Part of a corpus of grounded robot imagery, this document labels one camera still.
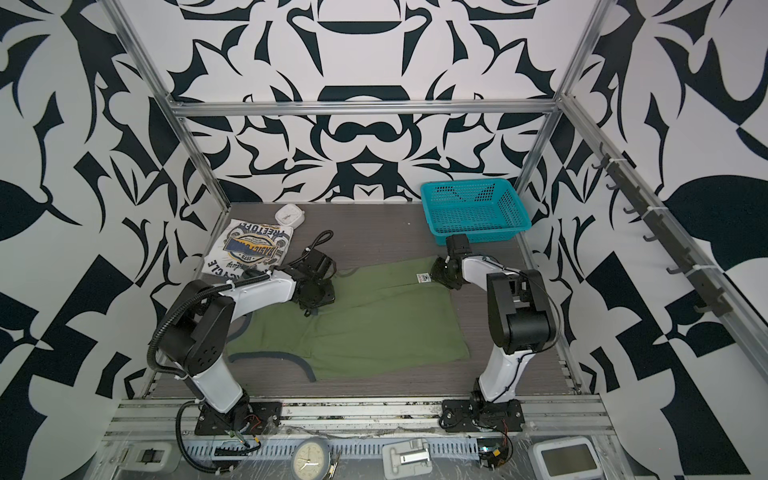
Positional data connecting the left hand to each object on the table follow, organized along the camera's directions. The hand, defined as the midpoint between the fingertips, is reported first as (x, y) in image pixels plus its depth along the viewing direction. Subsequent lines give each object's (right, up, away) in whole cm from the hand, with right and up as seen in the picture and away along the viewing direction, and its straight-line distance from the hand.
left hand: (333, 293), depth 93 cm
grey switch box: (-36, -30, -27) cm, 54 cm away
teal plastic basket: (+54, +28, +26) cm, 66 cm away
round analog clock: (-1, -31, -27) cm, 41 cm away
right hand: (+34, +6, +5) cm, 35 cm away
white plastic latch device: (+21, -32, -26) cm, 46 cm away
